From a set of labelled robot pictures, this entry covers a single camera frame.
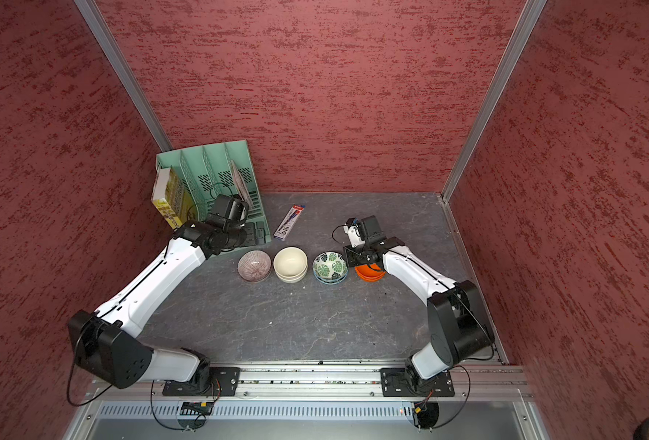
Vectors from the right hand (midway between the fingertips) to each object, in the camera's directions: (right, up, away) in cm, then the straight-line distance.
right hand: (345, 260), depth 89 cm
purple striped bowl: (-32, -3, +6) cm, 33 cm away
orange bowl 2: (+9, -7, +1) cm, 11 cm away
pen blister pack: (-22, +12, +21) cm, 33 cm away
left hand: (-30, +8, -8) cm, 32 cm away
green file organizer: (-54, +33, +20) cm, 66 cm away
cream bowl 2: (-19, +1, +4) cm, 19 cm away
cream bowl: (-18, -5, +2) cm, 19 cm away
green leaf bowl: (-5, -4, +6) cm, 9 cm away
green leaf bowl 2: (-5, -7, +2) cm, 9 cm away
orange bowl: (+10, -5, +1) cm, 11 cm away
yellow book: (-57, +20, -1) cm, 61 cm away
